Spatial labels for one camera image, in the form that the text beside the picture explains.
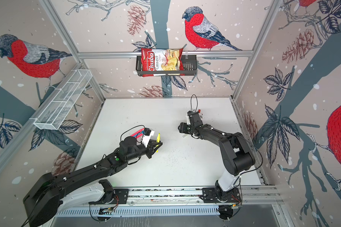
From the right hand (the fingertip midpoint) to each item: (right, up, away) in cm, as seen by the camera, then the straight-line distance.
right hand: (179, 130), depth 94 cm
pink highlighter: (-31, -3, +9) cm, 33 cm away
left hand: (-11, -5, -20) cm, 23 cm away
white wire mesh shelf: (-66, +12, -23) cm, 71 cm away
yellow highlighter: (-12, -3, -20) cm, 24 cm away
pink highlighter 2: (-29, -4, +4) cm, 29 cm away
